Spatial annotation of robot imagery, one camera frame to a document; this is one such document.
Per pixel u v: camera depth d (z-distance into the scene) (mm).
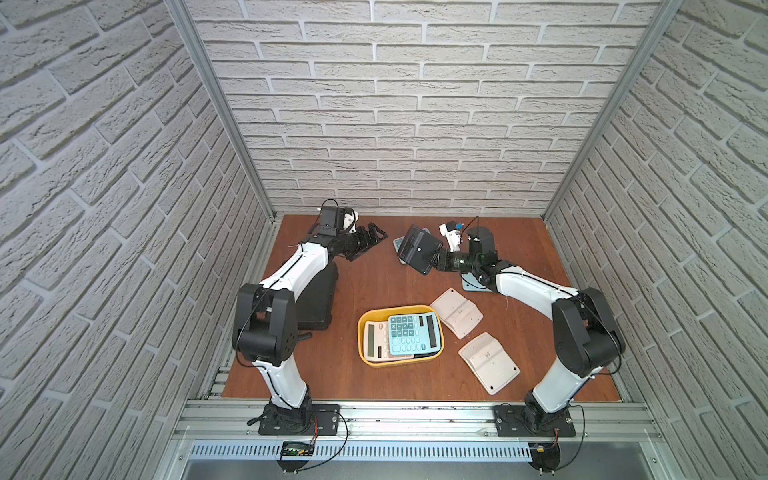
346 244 775
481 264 720
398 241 1070
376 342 834
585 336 474
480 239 707
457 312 900
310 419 724
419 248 874
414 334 832
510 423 728
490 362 812
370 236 812
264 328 476
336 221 722
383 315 881
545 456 708
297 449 720
